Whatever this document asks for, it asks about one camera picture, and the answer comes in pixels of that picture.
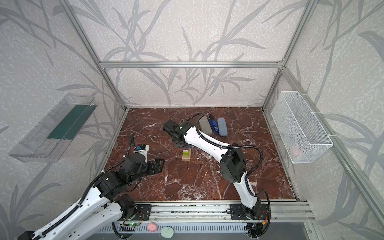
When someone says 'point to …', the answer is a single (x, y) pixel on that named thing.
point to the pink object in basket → (297, 152)
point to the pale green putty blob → (167, 232)
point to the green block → (185, 153)
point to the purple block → (185, 148)
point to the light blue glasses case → (223, 130)
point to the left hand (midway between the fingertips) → (160, 157)
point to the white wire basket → (301, 134)
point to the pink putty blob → (152, 227)
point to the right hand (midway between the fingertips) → (182, 139)
